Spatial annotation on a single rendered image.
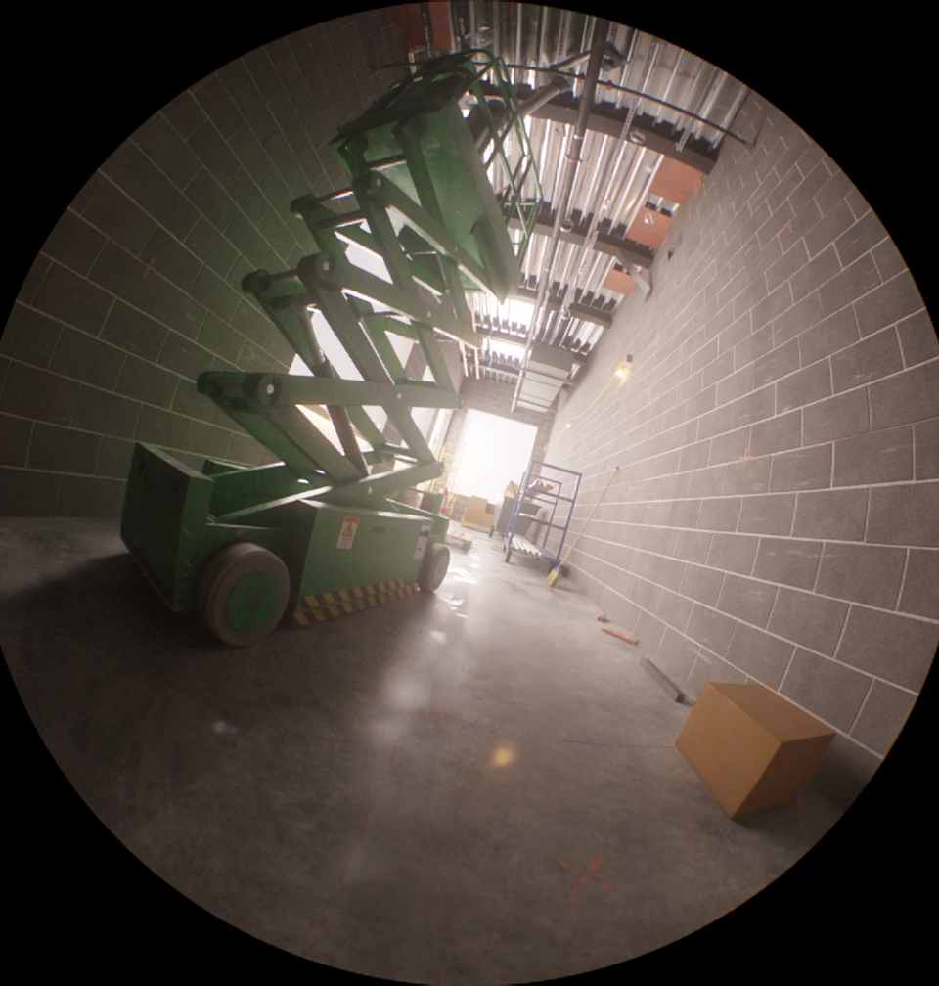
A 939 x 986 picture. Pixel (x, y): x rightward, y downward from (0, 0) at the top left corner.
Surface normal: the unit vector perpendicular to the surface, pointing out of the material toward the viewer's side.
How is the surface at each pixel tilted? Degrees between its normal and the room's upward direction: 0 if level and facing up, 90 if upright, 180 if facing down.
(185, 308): 90
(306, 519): 90
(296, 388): 90
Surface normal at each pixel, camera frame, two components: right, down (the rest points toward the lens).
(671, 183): -0.28, 0.96
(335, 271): 0.91, 0.25
